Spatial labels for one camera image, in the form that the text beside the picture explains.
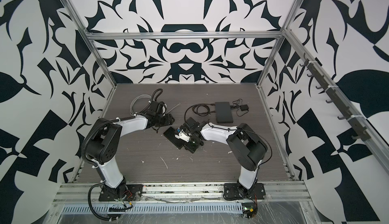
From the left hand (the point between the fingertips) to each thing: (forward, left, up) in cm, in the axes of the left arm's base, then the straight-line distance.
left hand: (172, 117), depth 96 cm
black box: (-9, +2, -5) cm, 11 cm away
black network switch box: (+5, -33, -4) cm, 34 cm away
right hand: (-17, -10, -4) cm, 20 cm away
